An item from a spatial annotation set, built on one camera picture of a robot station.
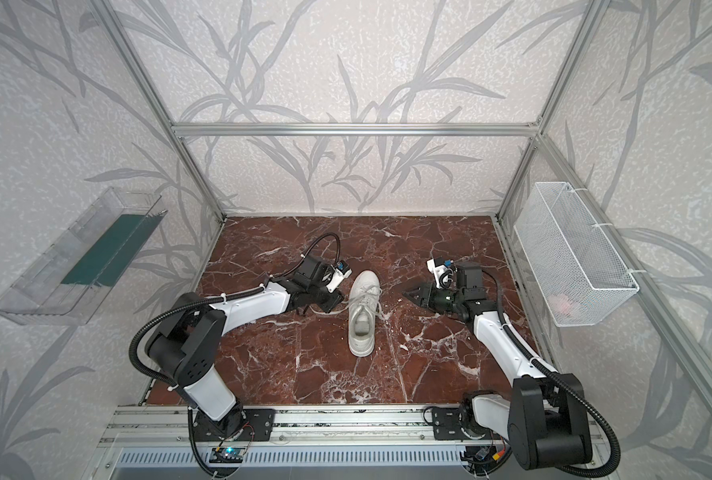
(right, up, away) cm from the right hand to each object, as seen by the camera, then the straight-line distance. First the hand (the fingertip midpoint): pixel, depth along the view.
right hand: (408, 286), depth 82 cm
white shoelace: (-12, -4, +5) cm, 14 cm away
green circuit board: (-45, -39, -11) cm, 61 cm away
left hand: (-19, -1, +10) cm, 22 cm away
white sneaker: (-13, -13, +5) cm, 20 cm away
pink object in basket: (+37, -3, -10) cm, 38 cm away
